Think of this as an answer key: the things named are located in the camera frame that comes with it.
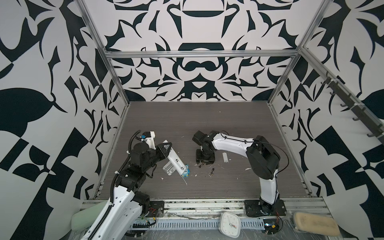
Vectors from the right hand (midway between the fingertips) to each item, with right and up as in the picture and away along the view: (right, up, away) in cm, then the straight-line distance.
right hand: (199, 162), depth 88 cm
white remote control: (-12, +6, -15) cm, 20 cm away
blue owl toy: (-7, -4, -3) cm, 8 cm away
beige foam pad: (+51, -21, -21) cm, 59 cm away
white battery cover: (-17, -2, -3) cm, 18 cm away
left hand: (-14, +15, -15) cm, 25 cm away
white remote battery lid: (+16, +3, +4) cm, 16 cm away
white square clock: (+13, -21, -21) cm, 32 cm away
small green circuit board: (+33, -25, -17) cm, 45 cm away
